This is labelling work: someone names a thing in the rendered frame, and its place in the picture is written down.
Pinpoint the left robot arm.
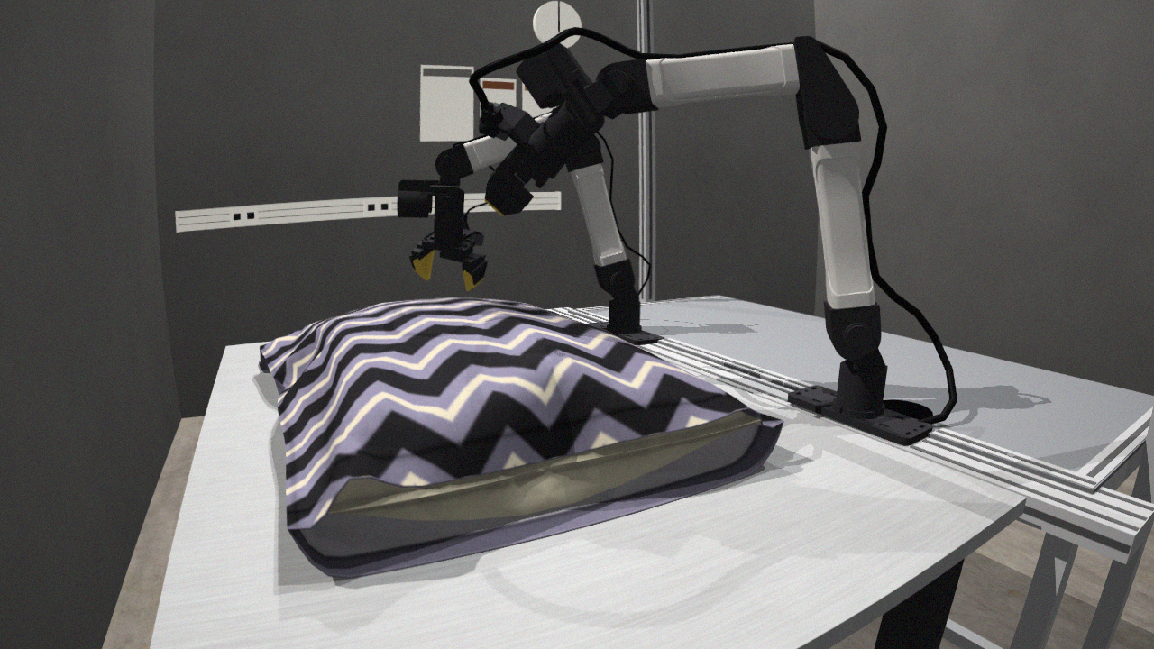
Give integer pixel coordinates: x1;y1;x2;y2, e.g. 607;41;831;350
479;36;932;446

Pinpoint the cream pillow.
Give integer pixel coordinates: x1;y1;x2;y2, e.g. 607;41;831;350
328;411;760;520

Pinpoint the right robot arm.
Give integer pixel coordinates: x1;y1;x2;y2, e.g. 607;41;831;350
398;135;664;345

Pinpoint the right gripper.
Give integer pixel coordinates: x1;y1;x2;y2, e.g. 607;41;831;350
409;218;488;291

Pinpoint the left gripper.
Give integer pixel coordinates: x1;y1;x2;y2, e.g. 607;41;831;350
484;121;578;216

